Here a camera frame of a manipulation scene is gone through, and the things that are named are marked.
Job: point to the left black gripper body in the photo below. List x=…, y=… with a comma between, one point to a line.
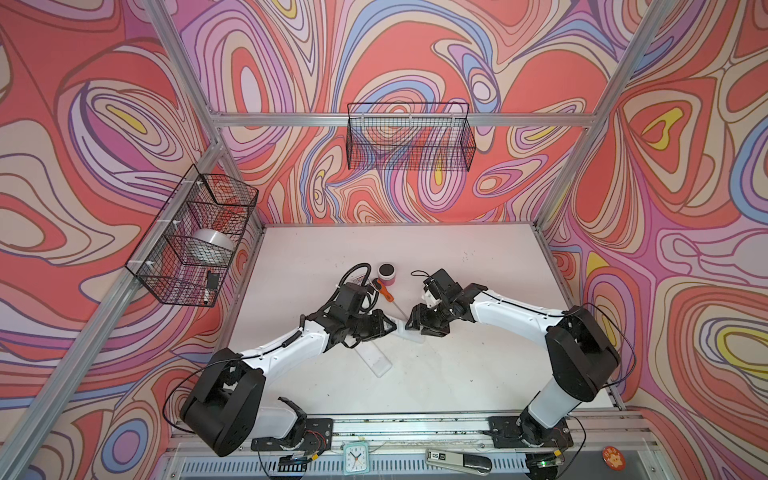
x=364, y=327

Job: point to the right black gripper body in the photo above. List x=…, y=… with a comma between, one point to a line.
x=434, y=319

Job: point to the white remote control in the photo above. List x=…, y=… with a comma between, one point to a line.
x=412, y=336

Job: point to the orange handled screwdriver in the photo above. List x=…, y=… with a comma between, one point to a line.
x=383, y=291

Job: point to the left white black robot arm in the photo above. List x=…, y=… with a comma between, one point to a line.
x=226, y=406

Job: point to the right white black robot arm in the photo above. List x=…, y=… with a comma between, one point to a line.
x=582, y=358

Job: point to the white rectangular plastic tray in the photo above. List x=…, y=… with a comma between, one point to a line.
x=374, y=358

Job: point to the pink tape roll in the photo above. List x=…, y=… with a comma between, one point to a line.
x=386, y=274

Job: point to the small teal alarm clock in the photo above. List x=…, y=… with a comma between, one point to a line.
x=356, y=458

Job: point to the black silver stapler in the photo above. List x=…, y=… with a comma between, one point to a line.
x=459, y=462

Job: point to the white roll in basket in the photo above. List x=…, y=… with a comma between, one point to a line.
x=211, y=248

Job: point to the red round sticker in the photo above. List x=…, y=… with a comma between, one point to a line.
x=614, y=458

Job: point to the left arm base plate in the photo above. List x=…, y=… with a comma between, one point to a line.
x=310, y=436

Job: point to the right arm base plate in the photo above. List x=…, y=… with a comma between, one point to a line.
x=513, y=432

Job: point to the black wire basket left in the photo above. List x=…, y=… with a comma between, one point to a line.
x=185, y=257

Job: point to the black wire basket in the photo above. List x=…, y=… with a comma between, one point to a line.
x=409, y=136
x=185, y=257

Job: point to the black wire basket back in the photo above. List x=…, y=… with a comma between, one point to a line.
x=409, y=136

